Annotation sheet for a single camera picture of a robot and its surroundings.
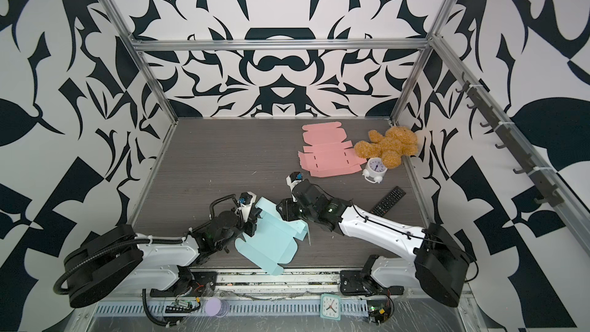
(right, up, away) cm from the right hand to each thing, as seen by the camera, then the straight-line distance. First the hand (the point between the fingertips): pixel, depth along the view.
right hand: (281, 206), depth 77 cm
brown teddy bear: (+49, +22, +24) cm, 59 cm away
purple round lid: (-16, -23, -15) cm, 32 cm away
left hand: (-8, -1, +6) cm, 10 cm away
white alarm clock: (+39, +9, +21) cm, 45 cm away
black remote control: (+41, -2, +14) cm, 44 cm away
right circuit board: (+30, -30, -7) cm, 43 cm away
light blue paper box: (-3, -14, +4) cm, 15 cm away
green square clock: (+15, -27, -9) cm, 33 cm away
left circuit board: (-31, -30, -5) cm, 43 cm away
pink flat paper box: (+19, +16, +31) cm, 40 cm away
